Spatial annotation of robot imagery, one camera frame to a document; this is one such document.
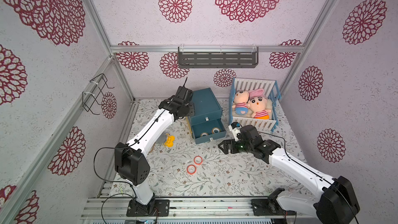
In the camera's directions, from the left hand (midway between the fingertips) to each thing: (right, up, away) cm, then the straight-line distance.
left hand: (189, 109), depth 84 cm
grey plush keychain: (-17, -18, +10) cm, 26 cm away
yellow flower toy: (-13, -19, +13) cm, 27 cm away
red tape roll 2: (+1, -33, +1) cm, 33 cm away
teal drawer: (+11, -13, +7) cm, 18 cm away
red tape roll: (+5, -29, +6) cm, 30 cm away
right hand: (+21, -19, -2) cm, 28 cm away
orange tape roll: (+15, -12, +8) cm, 21 cm away
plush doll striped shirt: (+43, +3, +13) cm, 45 cm away
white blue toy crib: (+55, +15, +25) cm, 62 cm away
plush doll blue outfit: (+34, +8, +18) cm, 39 cm away
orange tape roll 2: (+8, -14, +6) cm, 17 cm away
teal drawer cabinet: (+10, +1, +4) cm, 11 cm away
